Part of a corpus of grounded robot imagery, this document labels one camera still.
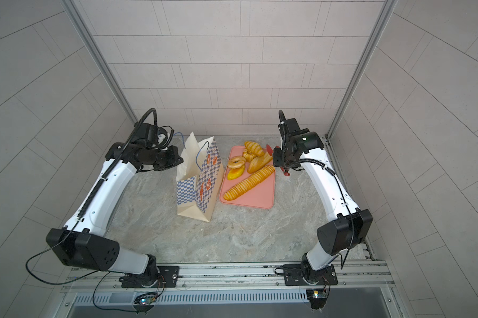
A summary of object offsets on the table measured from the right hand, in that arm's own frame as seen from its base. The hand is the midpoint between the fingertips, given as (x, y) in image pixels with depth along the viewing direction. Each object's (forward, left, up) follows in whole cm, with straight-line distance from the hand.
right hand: (278, 160), depth 78 cm
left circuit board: (-40, +48, -18) cm, 66 cm away
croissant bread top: (+20, +8, -14) cm, 25 cm away
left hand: (+2, +35, +3) cm, 36 cm away
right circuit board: (-43, -9, -24) cm, 50 cm away
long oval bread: (+15, +7, -18) cm, 24 cm away
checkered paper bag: (-7, +30, +1) cm, 31 cm away
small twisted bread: (+18, +12, -18) cm, 28 cm away
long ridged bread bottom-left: (+2, +12, -19) cm, 22 cm away
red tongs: (-6, +2, +9) cm, 11 cm away
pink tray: (-3, +6, -22) cm, 23 cm away
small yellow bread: (+7, +19, -18) cm, 27 cm away
